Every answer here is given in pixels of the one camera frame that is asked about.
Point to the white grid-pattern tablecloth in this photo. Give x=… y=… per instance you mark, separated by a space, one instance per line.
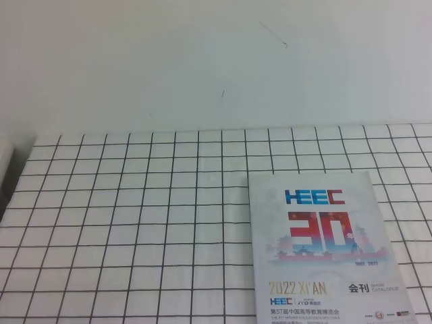
x=154 y=227

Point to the HEEC exhibition catalogue book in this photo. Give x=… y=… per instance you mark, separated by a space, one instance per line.
x=321 y=252

